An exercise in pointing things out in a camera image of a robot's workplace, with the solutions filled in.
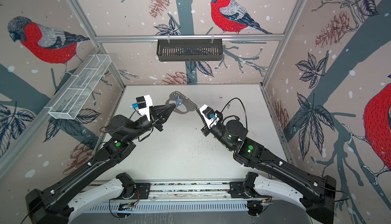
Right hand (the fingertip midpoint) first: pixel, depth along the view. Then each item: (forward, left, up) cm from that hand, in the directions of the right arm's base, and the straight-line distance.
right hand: (196, 111), depth 62 cm
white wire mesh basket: (+9, +62, -2) cm, 63 cm away
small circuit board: (-31, +34, -36) cm, 58 cm away
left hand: (-3, +8, +7) cm, 11 cm away
